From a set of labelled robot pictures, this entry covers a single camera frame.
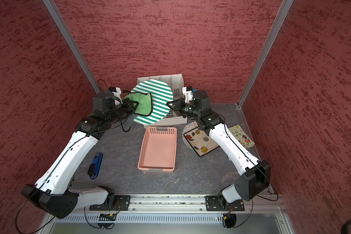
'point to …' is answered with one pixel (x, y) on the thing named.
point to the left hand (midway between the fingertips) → (138, 106)
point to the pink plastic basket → (158, 149)
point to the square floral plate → (201, 142)
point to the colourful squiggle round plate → (188, 127)
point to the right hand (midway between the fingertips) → (164, 107)
